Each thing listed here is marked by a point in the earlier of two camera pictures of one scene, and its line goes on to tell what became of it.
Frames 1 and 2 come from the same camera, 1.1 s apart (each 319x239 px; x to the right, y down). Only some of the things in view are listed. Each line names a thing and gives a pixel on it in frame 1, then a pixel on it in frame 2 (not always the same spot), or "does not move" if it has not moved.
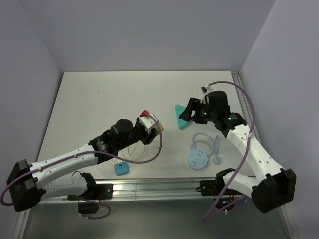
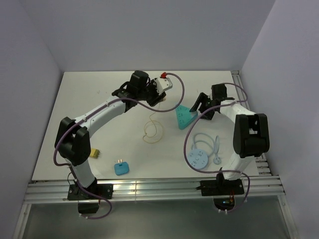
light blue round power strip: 197,159 does not move
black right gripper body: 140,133 to 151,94
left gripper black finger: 186,115 to 206,103
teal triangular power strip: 182,124 does not move
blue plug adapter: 121,168 does not move
